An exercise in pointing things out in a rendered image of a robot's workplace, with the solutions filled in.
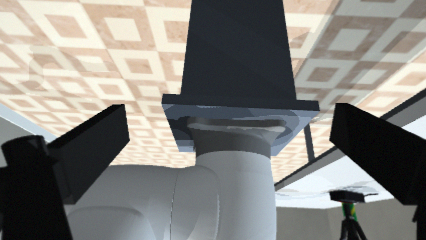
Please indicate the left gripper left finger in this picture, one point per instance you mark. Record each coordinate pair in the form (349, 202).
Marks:
(40, 179)

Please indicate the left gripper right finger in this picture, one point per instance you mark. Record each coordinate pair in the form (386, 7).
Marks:
(394, 157)

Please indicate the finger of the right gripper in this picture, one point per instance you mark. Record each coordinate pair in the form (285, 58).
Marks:
(345, 228)
(354, 225)

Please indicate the black power strip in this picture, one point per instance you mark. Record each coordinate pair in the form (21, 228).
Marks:
(348, 197)

